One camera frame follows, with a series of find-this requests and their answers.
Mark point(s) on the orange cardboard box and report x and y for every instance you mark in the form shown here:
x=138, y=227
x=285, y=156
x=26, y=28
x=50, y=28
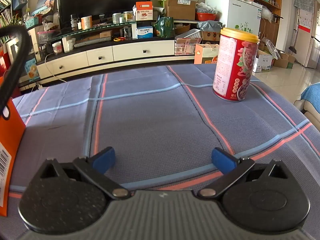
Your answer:
x=10, y=140

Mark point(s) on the framed baby picture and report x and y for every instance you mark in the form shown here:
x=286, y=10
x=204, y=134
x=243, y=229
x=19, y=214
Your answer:
x=43, y=2

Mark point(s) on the green foil bag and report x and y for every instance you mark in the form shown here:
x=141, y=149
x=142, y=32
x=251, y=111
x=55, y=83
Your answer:
x=163, y=27

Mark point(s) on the blue hanging bag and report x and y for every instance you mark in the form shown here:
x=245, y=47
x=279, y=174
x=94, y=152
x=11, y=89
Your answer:
x=20, y=2

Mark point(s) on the blue snack packet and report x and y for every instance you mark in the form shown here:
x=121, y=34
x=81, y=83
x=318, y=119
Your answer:
x=32, y=70

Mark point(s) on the orange fruit carton on floor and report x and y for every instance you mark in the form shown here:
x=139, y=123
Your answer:
x=206, y=55

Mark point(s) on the white and black TV stand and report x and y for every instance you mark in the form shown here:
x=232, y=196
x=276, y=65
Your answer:
x=125, y=52

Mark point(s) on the blue cloth on sofa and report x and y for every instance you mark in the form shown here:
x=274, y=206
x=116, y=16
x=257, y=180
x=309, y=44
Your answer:
x=311, y=95

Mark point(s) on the brown cardboard box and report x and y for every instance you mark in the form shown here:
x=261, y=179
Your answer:
x=178, y=11

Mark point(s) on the blue plaid tablecloth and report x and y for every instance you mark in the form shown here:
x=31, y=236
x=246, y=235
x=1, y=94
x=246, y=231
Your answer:
x=155, y=120

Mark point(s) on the pink plastic basket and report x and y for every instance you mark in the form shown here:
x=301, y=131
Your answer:
x=46, y=36

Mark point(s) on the black flat television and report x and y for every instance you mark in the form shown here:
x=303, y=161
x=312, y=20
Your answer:
x=102, y=0

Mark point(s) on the bookshelf with books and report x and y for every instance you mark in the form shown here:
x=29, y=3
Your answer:
x=5, y=5

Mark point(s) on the wall calendar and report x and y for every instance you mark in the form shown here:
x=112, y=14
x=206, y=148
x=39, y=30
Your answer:
x=304, y=24

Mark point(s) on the teal plastic basket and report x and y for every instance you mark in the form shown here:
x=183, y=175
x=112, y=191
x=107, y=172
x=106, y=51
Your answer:
x=32, y=23

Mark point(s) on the blue and white box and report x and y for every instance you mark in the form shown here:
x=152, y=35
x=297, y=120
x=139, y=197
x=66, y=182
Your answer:
x=145, y=32

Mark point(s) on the orange and white medicine box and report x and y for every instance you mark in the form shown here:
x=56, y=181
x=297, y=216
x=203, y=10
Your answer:
x=144, y=11

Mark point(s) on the dark glass bottle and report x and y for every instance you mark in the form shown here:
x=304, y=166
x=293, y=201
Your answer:
x=73, y=22

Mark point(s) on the wooden shelf unit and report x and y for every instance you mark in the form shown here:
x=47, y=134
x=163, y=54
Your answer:
x=265, y=27

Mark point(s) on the red plastic basin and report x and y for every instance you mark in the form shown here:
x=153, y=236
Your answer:
x=205, y=17

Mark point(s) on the silver refrigerator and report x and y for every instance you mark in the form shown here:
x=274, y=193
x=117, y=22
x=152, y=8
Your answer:
x=306, y=47

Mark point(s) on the red can with yellow lid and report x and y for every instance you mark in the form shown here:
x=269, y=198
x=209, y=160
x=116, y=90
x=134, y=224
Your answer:
x=235, y=65

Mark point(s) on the white printed carton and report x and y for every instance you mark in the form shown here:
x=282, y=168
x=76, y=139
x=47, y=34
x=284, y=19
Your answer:
x=262, y=62

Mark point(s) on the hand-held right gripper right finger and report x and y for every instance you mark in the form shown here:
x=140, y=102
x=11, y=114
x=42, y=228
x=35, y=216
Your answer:
x=222, y=160

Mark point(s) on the white chest freezer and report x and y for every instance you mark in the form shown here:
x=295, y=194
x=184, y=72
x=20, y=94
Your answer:
x=232, y=12

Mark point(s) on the white jar with pink label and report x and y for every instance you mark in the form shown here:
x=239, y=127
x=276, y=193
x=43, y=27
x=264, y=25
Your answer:
x=57, y=48

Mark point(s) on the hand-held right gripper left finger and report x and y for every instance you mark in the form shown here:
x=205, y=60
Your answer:
x=103, y=158

